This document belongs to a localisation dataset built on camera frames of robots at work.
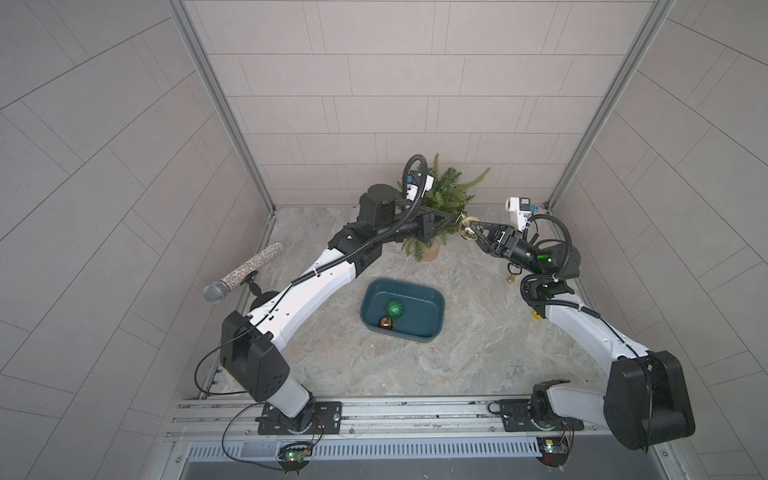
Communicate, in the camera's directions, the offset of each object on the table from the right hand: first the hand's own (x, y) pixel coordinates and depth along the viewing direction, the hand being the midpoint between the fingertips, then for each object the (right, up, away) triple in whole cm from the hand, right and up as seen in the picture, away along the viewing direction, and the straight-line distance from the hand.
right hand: (469, 237), depth 65 cm
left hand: (-3, +4, +1) cm, 5 cm away
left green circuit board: (-38, -48, -1) cm, 62 cm away
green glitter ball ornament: (-17, -21, +20) cm, 33 cm away
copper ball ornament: (-19, -25, +18) cm, 36 cm away
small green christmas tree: (-2, +11, +14) cm, 18 cm away
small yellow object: (+13, -16, -3) cm, 21 cm away
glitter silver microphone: (-57, -12, +2) cm, 58 cm away
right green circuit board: (+20, -49, +3) cm, 53 cm away
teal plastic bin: (-8, -23, +26) cm, 36 cm away
